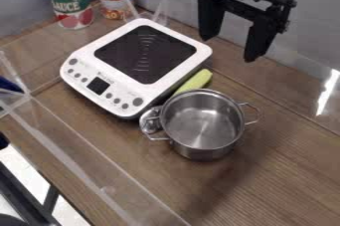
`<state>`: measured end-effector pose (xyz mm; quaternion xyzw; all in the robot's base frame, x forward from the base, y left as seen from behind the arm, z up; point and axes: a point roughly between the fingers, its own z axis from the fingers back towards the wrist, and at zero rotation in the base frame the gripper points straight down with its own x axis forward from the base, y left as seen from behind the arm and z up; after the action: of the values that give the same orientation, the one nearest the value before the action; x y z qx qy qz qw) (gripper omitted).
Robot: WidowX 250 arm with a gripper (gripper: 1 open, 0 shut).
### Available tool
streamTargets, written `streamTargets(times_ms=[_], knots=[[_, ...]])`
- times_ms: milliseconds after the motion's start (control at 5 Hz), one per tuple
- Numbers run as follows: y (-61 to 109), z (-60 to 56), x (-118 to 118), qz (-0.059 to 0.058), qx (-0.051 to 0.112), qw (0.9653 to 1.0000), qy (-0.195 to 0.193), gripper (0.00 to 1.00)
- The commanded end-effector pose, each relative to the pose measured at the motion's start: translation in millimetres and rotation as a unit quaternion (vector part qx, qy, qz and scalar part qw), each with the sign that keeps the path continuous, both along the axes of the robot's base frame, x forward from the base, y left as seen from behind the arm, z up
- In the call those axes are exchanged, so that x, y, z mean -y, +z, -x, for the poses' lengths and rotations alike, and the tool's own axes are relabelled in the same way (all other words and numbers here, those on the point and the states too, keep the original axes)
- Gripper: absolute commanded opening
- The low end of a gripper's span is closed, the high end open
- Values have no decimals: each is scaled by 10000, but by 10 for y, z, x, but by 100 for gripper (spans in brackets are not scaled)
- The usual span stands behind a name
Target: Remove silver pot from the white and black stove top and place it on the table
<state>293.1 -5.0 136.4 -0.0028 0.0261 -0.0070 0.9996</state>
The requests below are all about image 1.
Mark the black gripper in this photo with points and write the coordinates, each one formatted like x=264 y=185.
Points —
x=271 y=22

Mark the clear acrylic barrier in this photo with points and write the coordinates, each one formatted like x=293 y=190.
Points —
x=45 y=129

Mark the spoon with green handle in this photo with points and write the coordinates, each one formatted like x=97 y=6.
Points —
x=195 y=82

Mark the black table frame leg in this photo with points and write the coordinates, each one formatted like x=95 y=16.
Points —
x=33 y=213

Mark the silver steel pot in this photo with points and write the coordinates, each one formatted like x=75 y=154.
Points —
x=201 y=122

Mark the white and black stove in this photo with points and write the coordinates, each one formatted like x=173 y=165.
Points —
x=133 y=66

